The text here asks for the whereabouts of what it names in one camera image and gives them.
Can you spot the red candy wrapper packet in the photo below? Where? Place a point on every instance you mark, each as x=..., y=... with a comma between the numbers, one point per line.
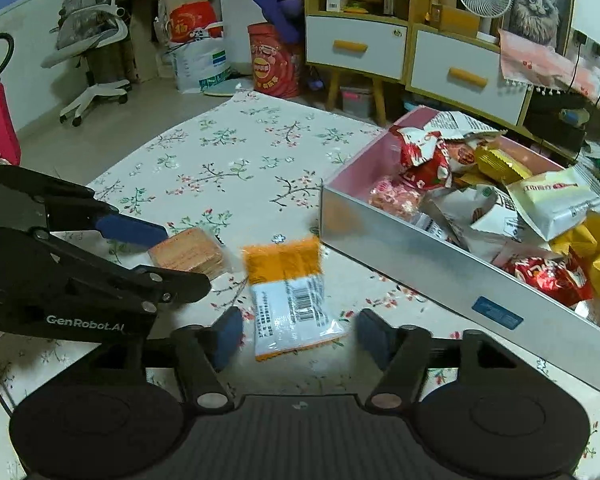
x=430, y=158

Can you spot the white wafer snack packet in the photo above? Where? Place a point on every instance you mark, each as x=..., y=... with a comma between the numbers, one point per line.
x=554, y=202

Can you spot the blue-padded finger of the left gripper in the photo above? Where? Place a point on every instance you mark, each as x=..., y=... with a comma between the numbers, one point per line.
x=33, y=202

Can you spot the white office chair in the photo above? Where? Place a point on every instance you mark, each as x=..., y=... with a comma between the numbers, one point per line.
x=85, y=26

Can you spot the small silver blue packet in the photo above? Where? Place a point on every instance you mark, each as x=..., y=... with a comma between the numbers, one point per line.
x=482, y=218

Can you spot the pink runner cloth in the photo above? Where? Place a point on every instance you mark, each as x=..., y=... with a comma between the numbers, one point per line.
x=524, y=63

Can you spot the clear brown biscuit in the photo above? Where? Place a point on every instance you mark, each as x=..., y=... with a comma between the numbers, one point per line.
x=194, y=251

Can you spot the red printed gift bag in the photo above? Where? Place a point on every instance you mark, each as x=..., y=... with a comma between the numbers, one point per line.
x=276, y=66

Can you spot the wooden cabinet with white drawers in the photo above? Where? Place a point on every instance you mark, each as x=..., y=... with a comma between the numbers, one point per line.
x=437, y=49

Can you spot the purple plush toy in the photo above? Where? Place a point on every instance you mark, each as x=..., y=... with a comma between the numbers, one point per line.
x=287, y=16

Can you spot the pink candy bag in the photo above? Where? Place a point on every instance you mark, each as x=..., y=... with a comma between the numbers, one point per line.
x=395, y=197

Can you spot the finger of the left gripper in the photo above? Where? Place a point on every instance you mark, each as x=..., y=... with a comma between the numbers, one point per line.
x=68, y=280

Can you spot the cat portrait picture frame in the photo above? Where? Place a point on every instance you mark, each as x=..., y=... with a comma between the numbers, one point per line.
x=544, y=22

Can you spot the white plastic shopping bag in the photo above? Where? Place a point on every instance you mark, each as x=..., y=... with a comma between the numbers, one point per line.
x=199, y=64

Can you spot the orange and white snack packet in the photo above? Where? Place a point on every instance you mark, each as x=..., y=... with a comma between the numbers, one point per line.
x=286, y=282

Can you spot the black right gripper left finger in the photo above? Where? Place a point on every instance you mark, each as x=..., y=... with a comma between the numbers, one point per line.
x=201, y=353

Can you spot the pink and white storage box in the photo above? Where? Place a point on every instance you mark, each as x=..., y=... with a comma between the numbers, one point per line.
x=447, y=274

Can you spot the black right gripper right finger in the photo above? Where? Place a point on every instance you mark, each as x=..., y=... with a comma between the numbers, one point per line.
x=401, y=354

